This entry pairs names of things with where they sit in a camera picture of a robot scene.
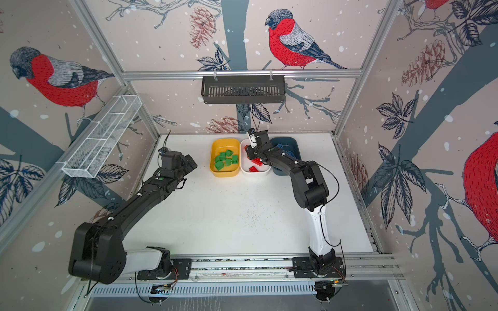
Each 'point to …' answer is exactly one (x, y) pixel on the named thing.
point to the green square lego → (234, 159)
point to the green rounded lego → (219, 165)
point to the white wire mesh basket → (89, 155)
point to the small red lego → (253, 169)
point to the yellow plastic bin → (220, 146)
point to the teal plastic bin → (292, 146)
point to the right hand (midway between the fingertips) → (249, 149)
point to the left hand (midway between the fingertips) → (184, 161)
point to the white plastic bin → (248, 167)
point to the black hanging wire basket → (242, 89)
